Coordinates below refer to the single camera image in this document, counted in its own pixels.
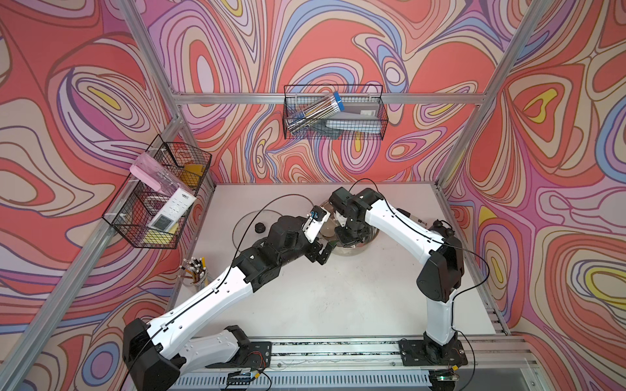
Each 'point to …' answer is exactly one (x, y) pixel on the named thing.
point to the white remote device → (172, 210)
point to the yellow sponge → (160, 237)
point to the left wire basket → (154, 206)
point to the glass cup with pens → (196, 269)
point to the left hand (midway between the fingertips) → (328, 232)
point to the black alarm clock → (445, 230)
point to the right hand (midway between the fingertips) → (350, 247)
